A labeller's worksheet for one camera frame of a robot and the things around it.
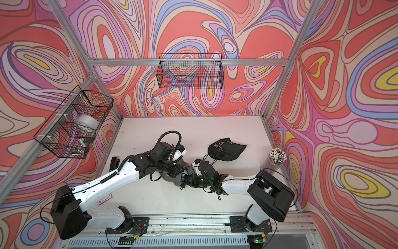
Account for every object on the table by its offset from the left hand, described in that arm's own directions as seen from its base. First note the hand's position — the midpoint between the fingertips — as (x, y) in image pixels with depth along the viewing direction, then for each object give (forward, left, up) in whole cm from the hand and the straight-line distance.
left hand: (185, 170), depth 76 cm
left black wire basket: (+17, +59, +11) cm, 63 cm away
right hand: (-4, 0, -11) cm, 11 cm away
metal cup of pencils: (+5, -46, +4) cm, 47 cm away
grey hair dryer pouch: (-4, +3, -3) cm, 6 cm away
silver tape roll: (+18, +48, +17) cm, 54 cm away
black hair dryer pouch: (+19, -23, -10) cm, 31 cm away
